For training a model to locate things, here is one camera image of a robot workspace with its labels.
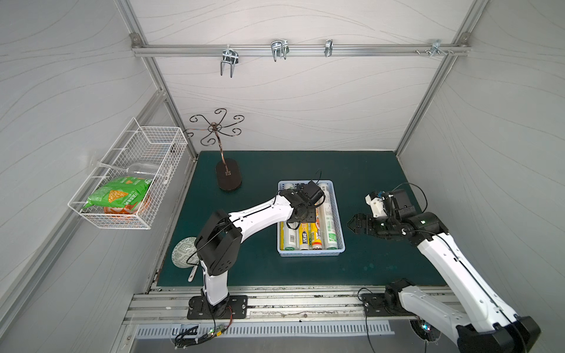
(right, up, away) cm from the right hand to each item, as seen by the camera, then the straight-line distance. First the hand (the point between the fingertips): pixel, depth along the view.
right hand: (359, 225), depth 76 cm
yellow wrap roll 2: (-27, -6, +7) cm, 29 cm away
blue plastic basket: (-24, -10, +6) cm, 26 cm away
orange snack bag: (-71, +8, -14) cm, 73 cm away
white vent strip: (-47, -32, -7) cm, 58 cm away
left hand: (-17, +1, +10) cm, 20 cm away
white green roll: (-9, -6, +6) cm, 13 cm away
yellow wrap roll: (-19, -6, +6) cm, 21 cm away
